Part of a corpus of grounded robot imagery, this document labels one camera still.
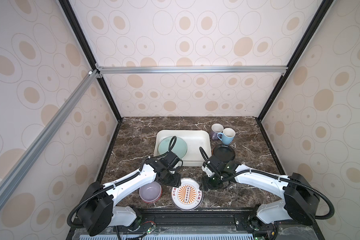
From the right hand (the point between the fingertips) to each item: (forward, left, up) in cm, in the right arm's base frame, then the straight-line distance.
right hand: (203, 187), depth 81 cm
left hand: (+1, +12, +4) cm, 13 cm away
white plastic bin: (+36, +3, -4) cm, 36 cm away
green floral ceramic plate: (+27, +13, -2) cm, 30 cm away
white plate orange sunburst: (-4, +9, -3) cm, 10 cm away
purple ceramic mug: (+42, -13, +1) cm, 44 cm away
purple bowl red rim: (-1, +29, -3) cm, 30 cm away
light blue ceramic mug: (+32, -19, +5) cm, 37 cm away
